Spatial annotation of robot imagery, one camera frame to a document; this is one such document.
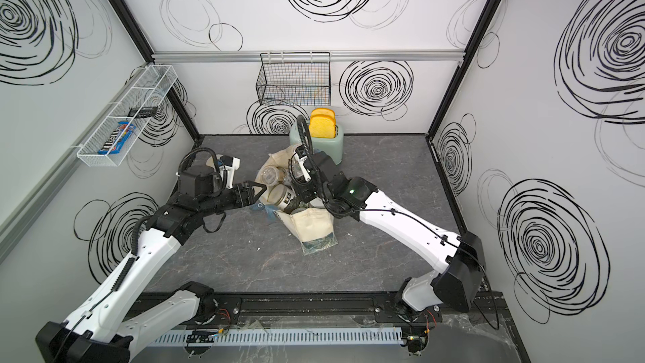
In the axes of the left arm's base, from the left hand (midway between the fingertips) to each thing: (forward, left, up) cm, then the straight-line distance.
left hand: (259, 189), depth 73 cm
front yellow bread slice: (+33, -17, -5) cm, 38 cm away
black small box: (+21, +39, +10) cm, 45 cm away
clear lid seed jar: (+9, -1, -5) cm, 10 cm away
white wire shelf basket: (+33, +44, +10) cm, 55 cm away
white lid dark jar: (+3, -5, -8) cm, 10 cm away
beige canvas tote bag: (-8, -16, -10) cm, 20 cm away
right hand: (+3, -13, +2) cm, 14 cm away
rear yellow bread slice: (+38, -17, -1) cm, 41 cm away
